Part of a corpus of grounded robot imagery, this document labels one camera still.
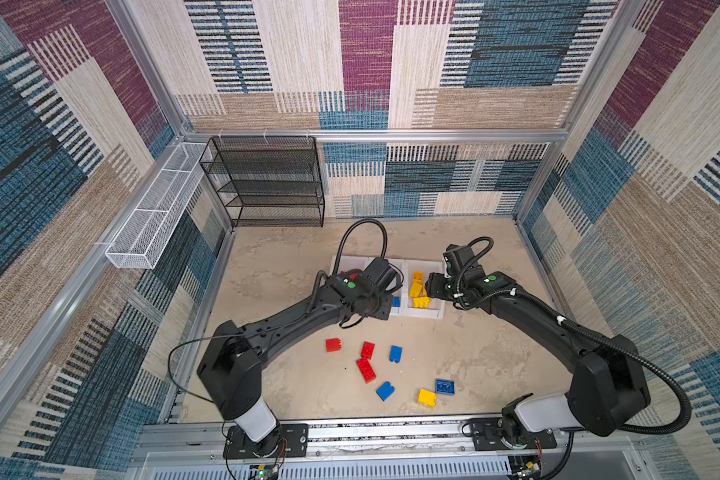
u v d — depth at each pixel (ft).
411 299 3.14
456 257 2.20
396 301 3.08
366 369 2.74
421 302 3.08
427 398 2.54
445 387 2.66
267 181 3.65
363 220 2.24
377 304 2.09
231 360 1.47
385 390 2.66
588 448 2.39
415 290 3.15
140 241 3.00
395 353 2.85
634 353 1.41
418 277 3.26
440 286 2.53
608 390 1.37
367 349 2.85
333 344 2.91
